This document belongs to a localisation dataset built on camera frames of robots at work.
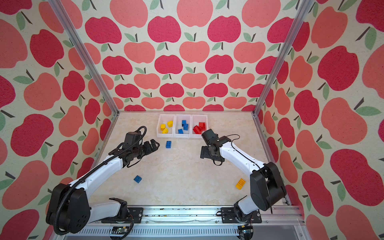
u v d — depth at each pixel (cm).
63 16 72
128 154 62
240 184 81
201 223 73
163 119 114
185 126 107
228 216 74
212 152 63
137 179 85
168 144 101
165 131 106
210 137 69
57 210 40
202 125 108
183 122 111
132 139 66
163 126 110
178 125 111
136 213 75
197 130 103
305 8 70
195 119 111
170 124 108
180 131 106
